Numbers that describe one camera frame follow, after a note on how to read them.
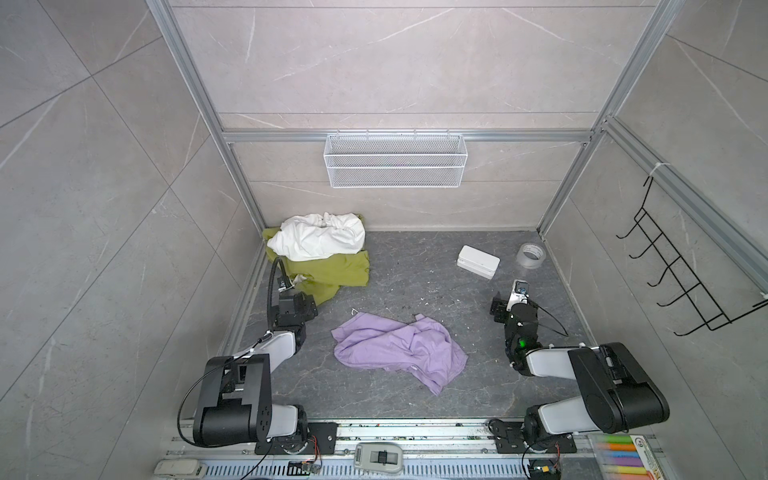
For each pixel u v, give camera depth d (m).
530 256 1.11
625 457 0.70
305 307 0.77
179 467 0.68
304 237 1.05
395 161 1.01
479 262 1.05
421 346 0.82
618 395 0.43
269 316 0.65
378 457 0.67
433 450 0.73
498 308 0.82
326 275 1.01
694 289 0.63
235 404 0.43
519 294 0.77
